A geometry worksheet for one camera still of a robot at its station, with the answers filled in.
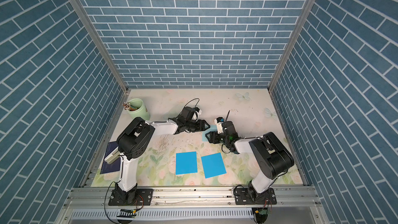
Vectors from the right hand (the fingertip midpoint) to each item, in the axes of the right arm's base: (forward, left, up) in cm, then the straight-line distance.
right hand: (211, 135), depth 94 cm
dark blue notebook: (-22, +52, -2) cm, 56 cm away
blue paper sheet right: (-17, -2, -3) cm, 17 cm away
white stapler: (-18, +53, +1) cm, 56 cm away
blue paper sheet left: (-17, +13, -1) cm, 21 cm away
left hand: (+4, +1, +1) cm, 4 cm away
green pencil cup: (+6, +42, +12) cm, 44 cm away
